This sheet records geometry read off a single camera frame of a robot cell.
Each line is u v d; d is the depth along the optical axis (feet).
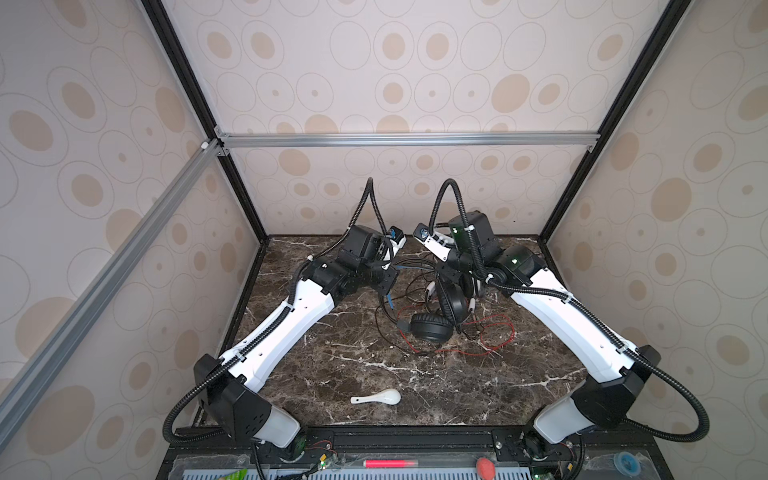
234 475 2.25
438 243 1.98
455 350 2.95
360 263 1.79
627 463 2.34
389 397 2.66
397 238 2.10
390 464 2.30
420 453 2.40
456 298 2.09
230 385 1.29
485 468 2.24
